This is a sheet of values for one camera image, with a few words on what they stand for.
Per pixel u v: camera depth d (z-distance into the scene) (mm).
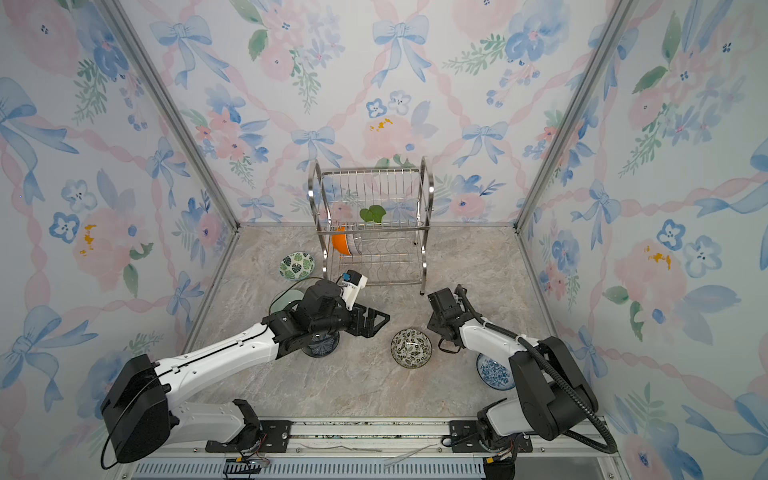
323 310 605
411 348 879
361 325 679
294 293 1034
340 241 987
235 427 617
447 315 715
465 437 720
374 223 836
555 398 429
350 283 689
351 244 977
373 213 860
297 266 1063
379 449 727
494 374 837
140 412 396
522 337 494
